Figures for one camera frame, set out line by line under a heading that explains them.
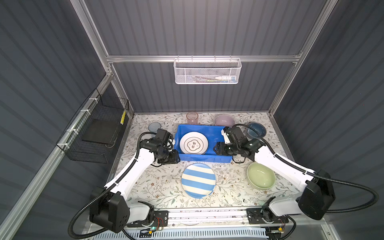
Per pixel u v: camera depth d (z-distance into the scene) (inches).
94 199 14.7
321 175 16.9
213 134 42.5
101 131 28.5
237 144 23.9
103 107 33.3
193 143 39.0
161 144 23.6
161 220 28.4
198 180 33.9
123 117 32.5
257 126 42.0
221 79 35.6
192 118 39.6
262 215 26.8
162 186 33.3
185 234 30.3
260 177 33.4
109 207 15.4
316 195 16.1
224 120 43.7
